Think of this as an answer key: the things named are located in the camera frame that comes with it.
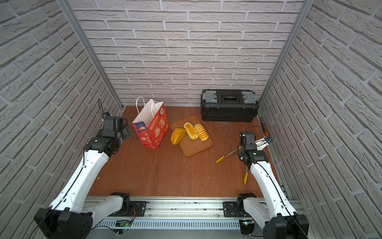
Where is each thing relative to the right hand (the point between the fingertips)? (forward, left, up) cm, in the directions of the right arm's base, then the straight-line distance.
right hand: (252, 145), depth 80 cm
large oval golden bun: (+13, +42, -5) cm, 44 cm away
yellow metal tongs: (-12, +3, -13) cm, 18 cm away
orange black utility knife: (+24, -22, -18) cm, 37 cm away
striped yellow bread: (+19, +26, -12) cm, 35 cm away
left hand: (+9, +70, +10) cm, 72 cm away
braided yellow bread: (+20, +34, -11) cm, 41 cm away
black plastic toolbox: (+31, +7, +1) cm, 31 cm away
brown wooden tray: (+10, +34, -16) cm, 39 cm away
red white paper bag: (+12, +55, +8) cm, 57 cm away
